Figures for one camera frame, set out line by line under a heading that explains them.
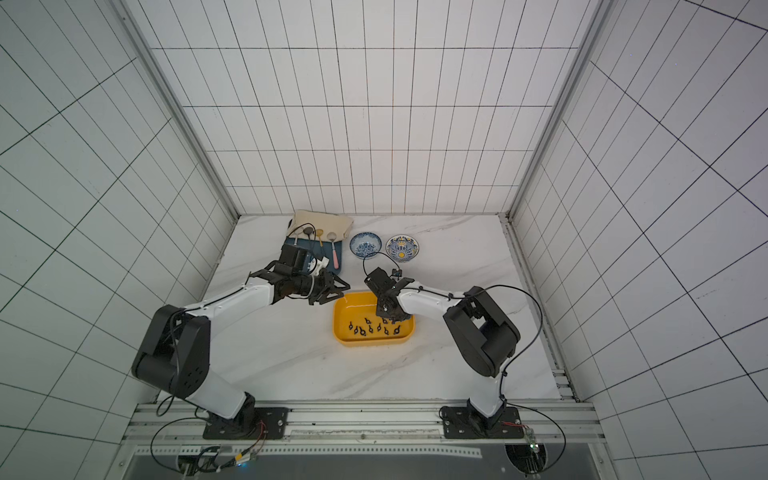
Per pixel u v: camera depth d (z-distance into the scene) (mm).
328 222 1178
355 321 900
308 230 1146
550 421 657
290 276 712
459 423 684
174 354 444
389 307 668
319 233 1143
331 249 1080
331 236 1111
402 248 1072
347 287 846
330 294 783
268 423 717
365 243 1089
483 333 475
